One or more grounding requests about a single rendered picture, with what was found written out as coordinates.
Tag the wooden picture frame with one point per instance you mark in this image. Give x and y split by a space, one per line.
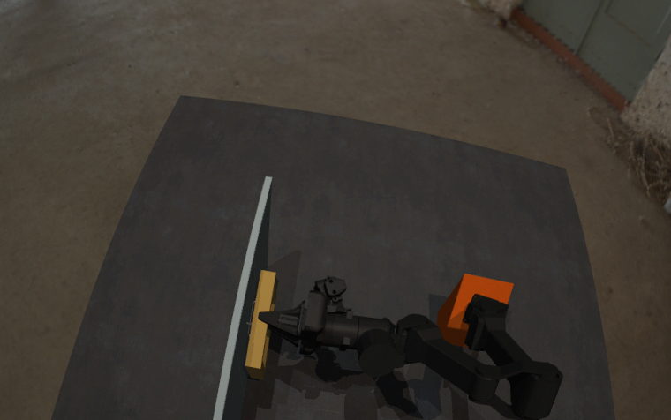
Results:
259 337

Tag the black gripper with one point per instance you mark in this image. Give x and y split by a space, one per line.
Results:
313 326

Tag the dark grey wall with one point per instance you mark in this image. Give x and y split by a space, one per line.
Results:
231 391

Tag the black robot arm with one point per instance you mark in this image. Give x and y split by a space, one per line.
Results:
534 385

